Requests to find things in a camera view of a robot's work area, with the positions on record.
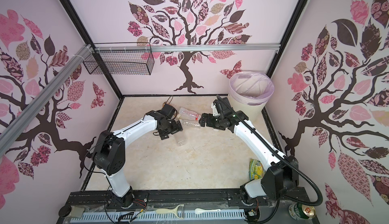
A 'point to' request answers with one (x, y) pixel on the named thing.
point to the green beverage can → (298, 211)
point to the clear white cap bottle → (187, 123)
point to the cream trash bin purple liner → (248, 91)
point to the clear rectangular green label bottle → (180, 138)
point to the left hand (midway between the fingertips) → (177, 134)
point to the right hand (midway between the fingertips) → (206, 120)
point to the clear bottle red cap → (186, 113)
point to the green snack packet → (256, 171)
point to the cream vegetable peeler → (161, 211)
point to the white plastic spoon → (199, 211)
